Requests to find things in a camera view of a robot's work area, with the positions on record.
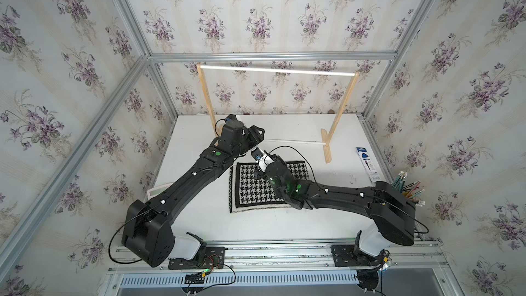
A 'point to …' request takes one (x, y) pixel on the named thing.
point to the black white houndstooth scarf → (248, 193)
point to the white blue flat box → (368, 164)
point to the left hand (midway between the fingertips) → (265, 135)
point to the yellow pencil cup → (411, 191)
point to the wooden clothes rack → (326, 138)
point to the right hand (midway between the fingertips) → (267, 152)
